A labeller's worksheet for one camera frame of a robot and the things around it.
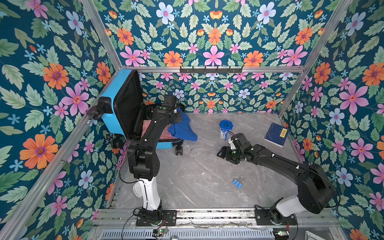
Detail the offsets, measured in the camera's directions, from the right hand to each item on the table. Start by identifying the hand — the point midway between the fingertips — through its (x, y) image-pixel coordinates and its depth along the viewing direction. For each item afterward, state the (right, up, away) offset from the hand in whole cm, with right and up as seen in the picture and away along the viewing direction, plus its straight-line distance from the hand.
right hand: (219, 155), depth 85 cm
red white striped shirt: (-25, +13, -23) cm, 36 cm away
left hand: (-25, +25, +4) cm, 35 cm away
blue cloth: (-22, +14, +4) cm, 27 cm away
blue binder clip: (+10, -16, -1) cm, 19 cm away
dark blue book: (+44, +11, +22) cm, 51 cm away
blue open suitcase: (-51, +26, -11) cm, 58 cm away
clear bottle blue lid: (+5, +17, +14) cm, 23 cm away
